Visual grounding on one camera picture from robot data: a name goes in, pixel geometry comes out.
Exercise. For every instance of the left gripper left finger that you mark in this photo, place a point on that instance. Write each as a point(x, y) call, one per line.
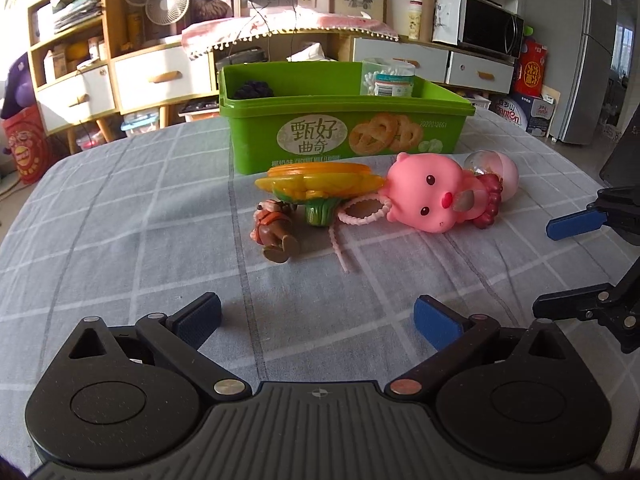
point(174, 341)

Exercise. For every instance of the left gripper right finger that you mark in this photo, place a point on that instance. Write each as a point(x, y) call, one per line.
point(458, 342)

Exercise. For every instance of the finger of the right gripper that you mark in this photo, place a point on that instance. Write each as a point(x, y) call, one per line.
point(579, 223)
point(581, 303)

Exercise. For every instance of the brown figurine toy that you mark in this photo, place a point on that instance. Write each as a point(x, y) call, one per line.
point(274, 230)

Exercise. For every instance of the pink rubber pig toy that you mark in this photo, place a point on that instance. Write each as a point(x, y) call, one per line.
point(428, 192)

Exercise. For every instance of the clear cotton swab jar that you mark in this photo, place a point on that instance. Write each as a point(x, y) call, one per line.
point(381, 77)

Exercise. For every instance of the purple toy grapes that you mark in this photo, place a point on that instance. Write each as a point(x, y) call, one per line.
point(253, 90)

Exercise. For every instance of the pink capsule egg toy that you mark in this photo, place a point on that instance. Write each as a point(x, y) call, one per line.
point(491, 162)

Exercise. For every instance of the grey checked tablecloth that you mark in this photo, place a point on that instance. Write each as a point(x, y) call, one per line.
point(151, 223)

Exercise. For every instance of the orange yellow toy plate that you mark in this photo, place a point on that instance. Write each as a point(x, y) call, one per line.
point(320, 187)

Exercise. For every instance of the silver refrigerator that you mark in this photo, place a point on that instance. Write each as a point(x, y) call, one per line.
point(579, 36)

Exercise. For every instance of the white microwave oven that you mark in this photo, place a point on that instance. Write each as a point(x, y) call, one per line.
point(478, 25)

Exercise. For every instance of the red cartoon bin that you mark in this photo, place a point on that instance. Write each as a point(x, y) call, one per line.
point(28, 143)

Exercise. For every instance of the green cookie tin box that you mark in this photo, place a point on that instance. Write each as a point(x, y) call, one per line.
point(317, 114)

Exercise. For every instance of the wooden tv cabinet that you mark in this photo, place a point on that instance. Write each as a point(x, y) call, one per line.
point(85, 69)

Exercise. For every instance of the pink lace cloth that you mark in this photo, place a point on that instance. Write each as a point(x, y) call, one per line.
point(201, 38)

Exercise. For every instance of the white desk fan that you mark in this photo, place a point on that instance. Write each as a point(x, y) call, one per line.
point(166, 12)

